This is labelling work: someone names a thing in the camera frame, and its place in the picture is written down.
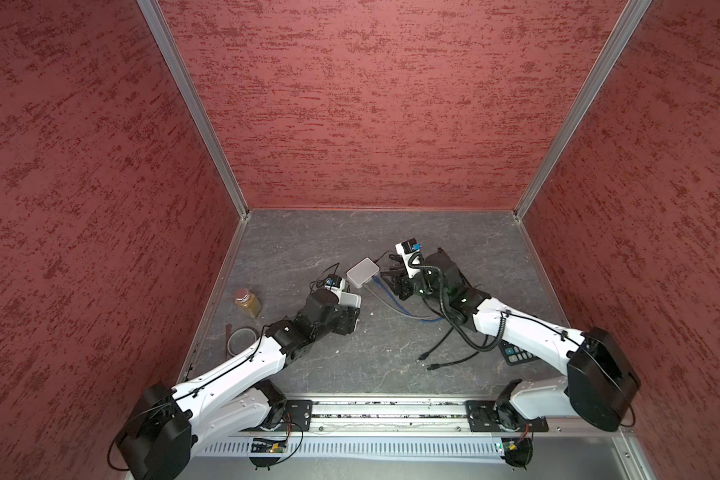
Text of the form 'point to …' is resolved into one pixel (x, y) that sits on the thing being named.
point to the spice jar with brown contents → (248, 302)
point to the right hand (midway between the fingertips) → (385, 277)
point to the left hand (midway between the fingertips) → (347, 314)
